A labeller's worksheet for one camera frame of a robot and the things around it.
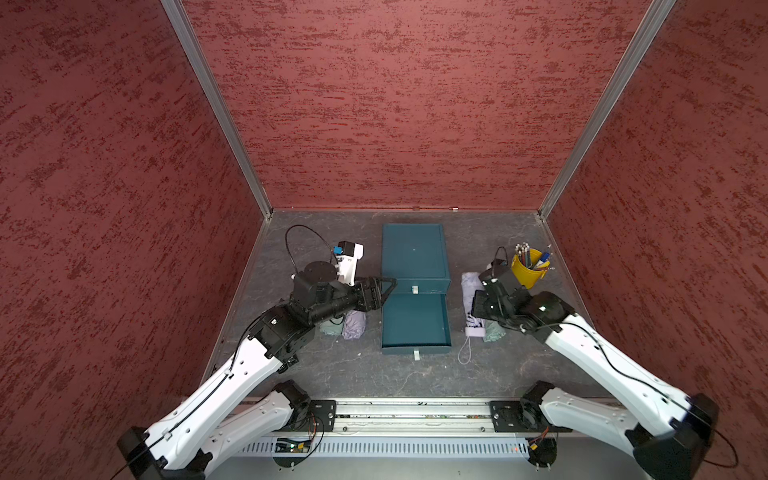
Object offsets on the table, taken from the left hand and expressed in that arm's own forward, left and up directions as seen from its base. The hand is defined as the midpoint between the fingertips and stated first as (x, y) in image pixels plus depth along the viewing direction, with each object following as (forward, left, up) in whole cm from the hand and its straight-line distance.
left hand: (385, 289), depth 66 cm
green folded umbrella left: (0, +16, -24) cm, 29 cm away
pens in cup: (+20, -41, -11) cm, 47 cm away
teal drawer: (0, -8, -20) cm, 22 cm away
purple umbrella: (+1, +9, -23) cm, 25 cm away
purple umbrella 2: (-3, -23, -15) cm, 28 cm away
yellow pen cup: (+24, -49, -20) cm, 58 cm away
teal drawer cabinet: (+14, -8, -6) cm, 17 cm away
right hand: (+2, -24, -13) cm, 27 cm away
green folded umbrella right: (0, -31, -23) cm, 39 cm away
